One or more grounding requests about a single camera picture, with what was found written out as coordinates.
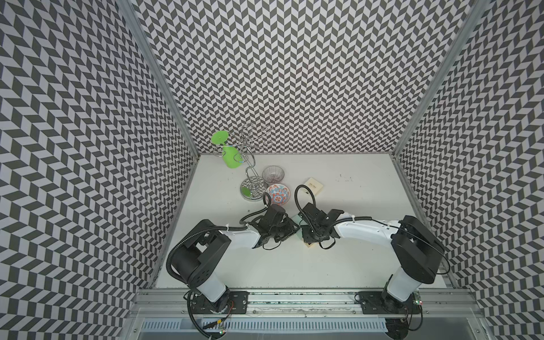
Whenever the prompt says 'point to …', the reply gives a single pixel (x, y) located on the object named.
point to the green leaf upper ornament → (219, 137)
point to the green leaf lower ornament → (231, 157)
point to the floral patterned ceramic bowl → (280, 194)
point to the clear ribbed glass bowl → (273, 175)
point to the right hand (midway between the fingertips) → (308, 239)
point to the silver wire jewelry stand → (252, 188)
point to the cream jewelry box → (316, 186)
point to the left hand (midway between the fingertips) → (298, 231)
